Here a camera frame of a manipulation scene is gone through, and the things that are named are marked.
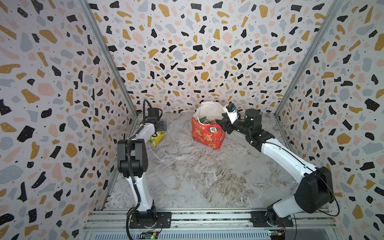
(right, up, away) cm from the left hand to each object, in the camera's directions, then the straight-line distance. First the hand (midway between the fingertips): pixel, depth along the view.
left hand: (157, 125), depth 100 cm
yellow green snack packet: (-2, -11, 0) cm, 11 cm away
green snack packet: (+31, +3, +2) cm, 32 cm away
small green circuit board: (+5, -52, -30) cm, 61 cm away
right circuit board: (+66, -53, -29) cm, 90 cm away
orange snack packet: (+37, +1, -20) cm, 42 cm away
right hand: (+40, +4, -22) cm, 46 cm away
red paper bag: (+32, -2, -15) cm, 35 cm away
